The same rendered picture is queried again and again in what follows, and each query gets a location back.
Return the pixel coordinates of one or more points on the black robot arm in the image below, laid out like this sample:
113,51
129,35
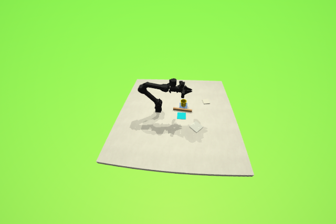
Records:
171,87

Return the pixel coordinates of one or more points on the yellow cup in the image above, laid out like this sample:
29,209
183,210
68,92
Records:
183,102

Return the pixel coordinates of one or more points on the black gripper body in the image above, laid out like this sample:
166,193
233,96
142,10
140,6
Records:
182,91

